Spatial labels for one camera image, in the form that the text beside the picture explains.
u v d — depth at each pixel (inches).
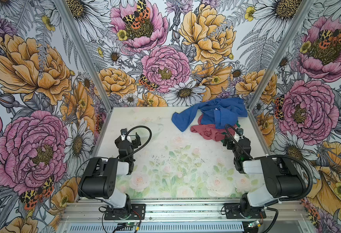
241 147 28.6
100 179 18.1
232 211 29.1
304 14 28.8
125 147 28.2
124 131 31.0
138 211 29.2
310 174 16.8
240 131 31.5
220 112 37.9
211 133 39.3
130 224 28.0
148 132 30.0
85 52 34.6
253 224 28.2
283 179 18.1
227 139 35.1
